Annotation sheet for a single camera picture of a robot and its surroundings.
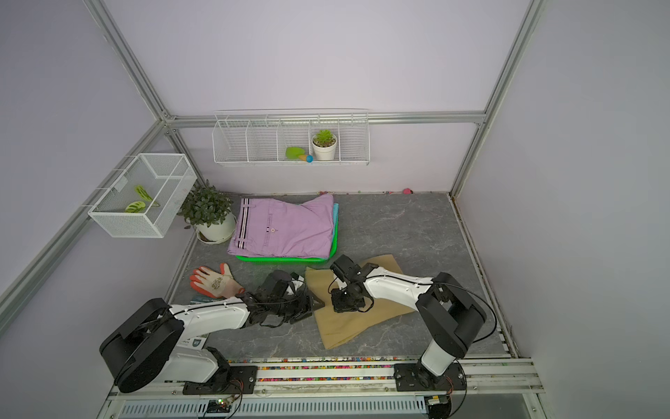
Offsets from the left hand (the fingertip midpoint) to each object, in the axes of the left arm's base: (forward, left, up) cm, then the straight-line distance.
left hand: (318, 311), depth 82 cm
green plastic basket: (+16, +7, +5) cm, 18 cm away
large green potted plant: (+32, +37, +15) cm, 51 cm away
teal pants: (+37, -8, +7) cm, 39 cm away
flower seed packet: (+8, +40, -4) cm, 41 cm away
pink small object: (+56, -42, -5) cm, 71 cm away
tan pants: (-5, -5, -3) cm, 7 cm away
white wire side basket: (+27, +49, +27) cm, 62 cm away
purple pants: (+30, +14, +5) cm, 33 cm away
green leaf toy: (+25, +50, +26) cm, 62 cm away
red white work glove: (+13, +35, -4) cm, 38 cm away
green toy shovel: (+54, +6, +21) cm, 58 cm away
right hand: (+2, -6, -2) cm, 6 cm away
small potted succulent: (+49, -5, +29) cm, 57 cm away
